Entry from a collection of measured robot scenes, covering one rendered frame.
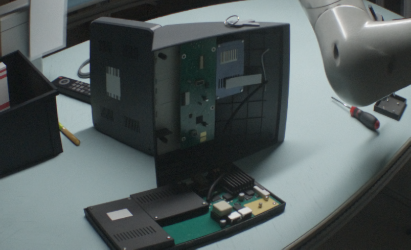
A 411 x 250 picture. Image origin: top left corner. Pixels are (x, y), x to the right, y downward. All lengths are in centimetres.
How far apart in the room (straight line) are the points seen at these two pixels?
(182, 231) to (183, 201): 6
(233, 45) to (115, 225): 32
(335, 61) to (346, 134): 39
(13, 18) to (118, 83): 38
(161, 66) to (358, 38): 30
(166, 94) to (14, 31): 48
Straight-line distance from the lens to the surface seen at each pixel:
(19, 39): 110
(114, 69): 85
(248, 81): 83
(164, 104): 75
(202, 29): 76
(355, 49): 57
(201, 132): 80
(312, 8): 64
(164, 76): 74
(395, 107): 111
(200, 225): 69
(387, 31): 60
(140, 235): 65
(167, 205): 71
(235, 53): 80
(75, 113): 101
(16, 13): 108
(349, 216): 84
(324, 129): 96
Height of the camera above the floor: 145
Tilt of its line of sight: 27 degrees down
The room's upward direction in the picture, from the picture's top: 1 degrees clockwise
